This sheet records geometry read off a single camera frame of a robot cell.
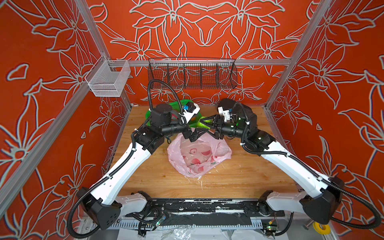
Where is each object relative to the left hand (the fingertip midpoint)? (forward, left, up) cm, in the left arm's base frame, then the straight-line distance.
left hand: (201, 119), depth 62 cm
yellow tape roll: (-32, -56, -37) cm, 75 cm away
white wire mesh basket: (+38, +60, -7) cm, 71 cm away
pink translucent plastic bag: (-1, +1, -37) cm, 37 cm away
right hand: (-2, 0, -2) cm, 3 cm away
